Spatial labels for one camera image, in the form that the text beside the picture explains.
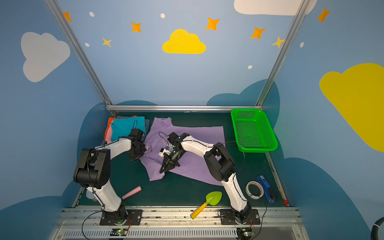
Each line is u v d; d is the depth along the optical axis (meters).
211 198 0.78
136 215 0.75
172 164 0.76
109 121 1.10
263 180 0.84
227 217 0.75
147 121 1.11
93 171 0.49
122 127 1.06
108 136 1.02
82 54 0.86
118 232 0.71
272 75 0.96
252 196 0.78
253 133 1.12
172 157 0.77
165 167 0.79
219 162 0.55
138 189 0.82
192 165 0.95
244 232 0.71
